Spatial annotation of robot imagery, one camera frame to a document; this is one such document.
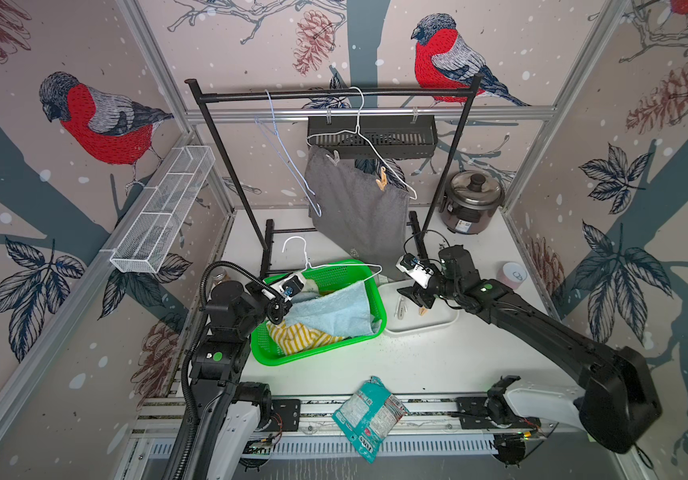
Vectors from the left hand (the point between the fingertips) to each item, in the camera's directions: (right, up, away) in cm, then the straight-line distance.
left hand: (290, 265), depth 71 cm
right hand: (+30, -4, +11) cm, 33 cm away
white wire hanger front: (+8, -3, +22) cm, 23 cm away
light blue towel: (+13, -15, +12) cm, 23 cm away
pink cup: (+67, -6, +24) cm, 71 cm away
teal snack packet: (+20, -37, 0) cm, 42 cm away
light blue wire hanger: (-12, +40, +33) cm, 53 cm away
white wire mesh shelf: (-36, +14, +7) cm, 40 cm away
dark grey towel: (+19, +12, +19) cm, 30 cm away
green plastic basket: (+20, -5, +20) cm, 28 cm away
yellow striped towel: (-1, -21, +9) cm, 23 cm away
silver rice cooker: (+56, +19, +28) cm, 65 cm away
